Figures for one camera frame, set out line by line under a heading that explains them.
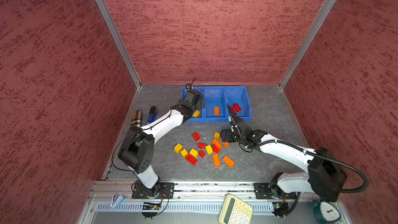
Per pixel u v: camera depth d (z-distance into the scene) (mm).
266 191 740
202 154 845
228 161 831
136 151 450
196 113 1008
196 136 895
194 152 844
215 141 903
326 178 422
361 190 402
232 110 1027
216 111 1033
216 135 924
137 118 974
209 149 856
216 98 1173
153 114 981
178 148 855
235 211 672
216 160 834
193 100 682
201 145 874
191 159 830
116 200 696
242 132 643
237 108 1063
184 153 831
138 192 730
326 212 659
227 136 760
